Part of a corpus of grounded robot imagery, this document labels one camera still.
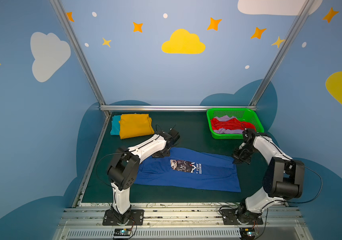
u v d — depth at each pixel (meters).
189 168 0.92
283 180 0.46
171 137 0.67
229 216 0.75
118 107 1.24
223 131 1.01
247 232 0.72
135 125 1.08
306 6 0.69
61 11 0.70
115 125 1.12
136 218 0.74
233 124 1.08
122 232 0.71
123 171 0.48
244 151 0.74
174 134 0.75
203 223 0.73
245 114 1.15
